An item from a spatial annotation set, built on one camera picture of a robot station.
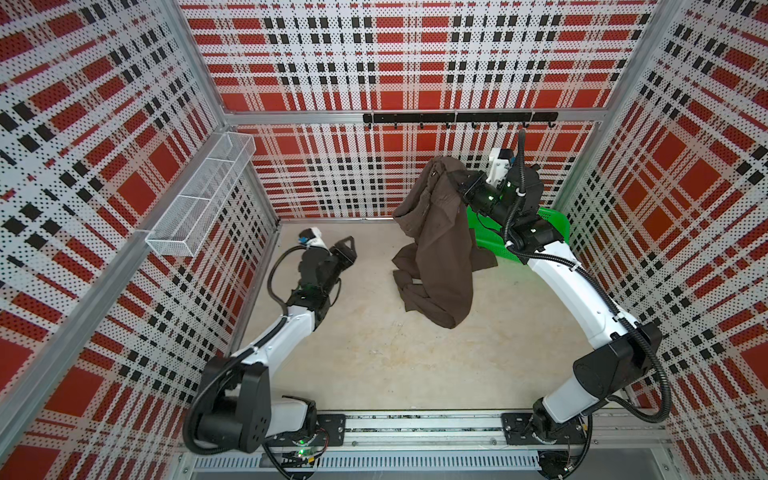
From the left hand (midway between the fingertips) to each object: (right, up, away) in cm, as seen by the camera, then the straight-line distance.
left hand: (358, 242), depth 85 cm
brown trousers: (+24, -3, -1) cm, 24 cm away
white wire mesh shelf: (-55, +6, +8) cm, 56 cm away
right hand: (+24, +16, -16) cm, 33 cm away
